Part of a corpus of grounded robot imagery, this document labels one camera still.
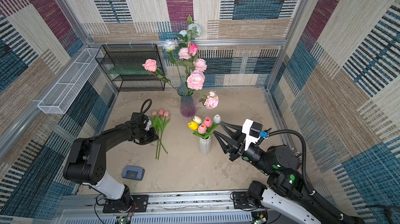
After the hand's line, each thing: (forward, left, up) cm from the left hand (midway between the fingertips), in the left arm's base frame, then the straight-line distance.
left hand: (159, 137), depth 94 cm
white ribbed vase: (-11, -27, +10) cm, 31 cm away
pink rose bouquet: (+27, -17, +29) cm, 43 cm away
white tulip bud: (-7, -32, +29) cm, 44 cm away
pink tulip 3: (+11, +4, +2) cm, 12 cm away
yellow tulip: (-11, -22, +29) cm, 38 cm away
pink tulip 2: (+8, +1, -1) cm, 8 cm away
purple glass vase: (+17, -17, +8) cm, 25 cm away
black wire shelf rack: (+44, +27, +20) cm, 56 cm away
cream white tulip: (-7, -24, +28) cm, 37 cm away
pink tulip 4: (-13, -26, +30) cm, 41 cm away
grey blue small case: (-20, +10, -1) cm, 22 cm away
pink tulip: (+16, -2, +1) cm, 16 cm away
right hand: (-19, -31, +39) cm, 53 cm away
